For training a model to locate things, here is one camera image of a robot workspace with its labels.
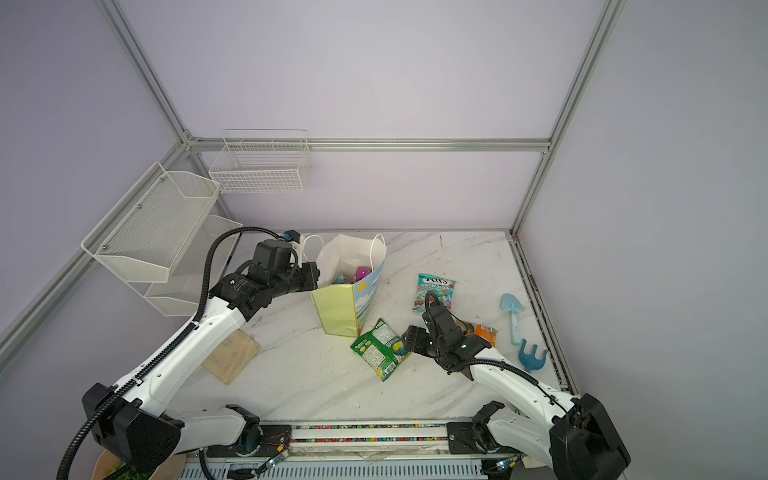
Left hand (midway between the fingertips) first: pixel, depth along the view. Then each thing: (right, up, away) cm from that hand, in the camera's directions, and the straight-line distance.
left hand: (317, 276), depth 78 cm
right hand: (+24, -20, +6) cm, 31 cm away
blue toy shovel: (+61, -11, +20) cm, 65 cm away
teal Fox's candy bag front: (+4, -2, +11) cm, 12 cm away
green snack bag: (+17, -22, +8) cm, 29 cm away
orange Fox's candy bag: (+49, -18, +13) cm, 53 cm away
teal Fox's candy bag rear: (+37, -5, +23) cm, 44 cm away
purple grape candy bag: (+11, 0, +11) cm, 15 cm away
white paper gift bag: (+6, +1, +19) cm, 20 cm away
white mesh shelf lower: (-24, +2, -12) cm, 27 cm away
